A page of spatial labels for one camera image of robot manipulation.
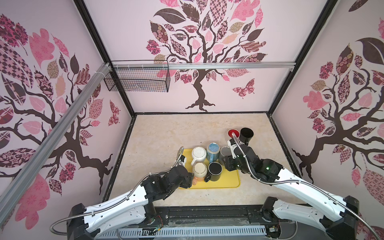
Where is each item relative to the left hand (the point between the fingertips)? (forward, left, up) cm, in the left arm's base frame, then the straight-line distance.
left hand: (188, 176), depth 76 cm
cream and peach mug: (+4, -7, -2) cm, 8 cm away
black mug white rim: (+4, -15, -2) cm, 15 cm away
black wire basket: (+58, +33, +23) cm, 71 cm away
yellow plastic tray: (+2, -24, -10) cm, 26 cm away
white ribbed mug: (+15, -6, -3) cm, 16 cm away
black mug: (+29, -37, -2) cm, 47 cm away
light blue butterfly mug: (+16, -14, 0) cm, 22 cm away
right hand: (+8, -19, +7) cm, 22 cm away
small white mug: (+33, -32, -4) cm, 46 cm away
